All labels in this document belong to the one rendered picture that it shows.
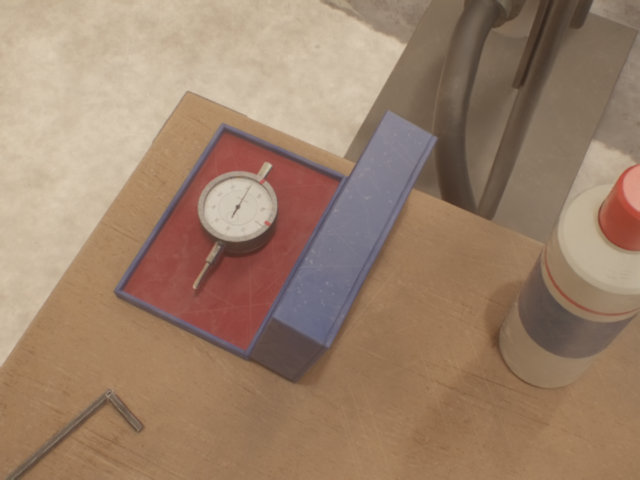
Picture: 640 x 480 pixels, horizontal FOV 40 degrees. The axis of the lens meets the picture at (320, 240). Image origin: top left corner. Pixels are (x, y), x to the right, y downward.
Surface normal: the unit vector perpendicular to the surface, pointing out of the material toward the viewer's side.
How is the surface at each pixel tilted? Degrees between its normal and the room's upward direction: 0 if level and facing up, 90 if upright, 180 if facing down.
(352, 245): 13
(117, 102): 0
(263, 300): 0
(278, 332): 90
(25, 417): 0
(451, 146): 49
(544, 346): 90
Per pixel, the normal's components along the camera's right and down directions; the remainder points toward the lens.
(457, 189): 0.07, 0.55
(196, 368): 0.00, -0.43
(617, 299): -0.14, 0.89
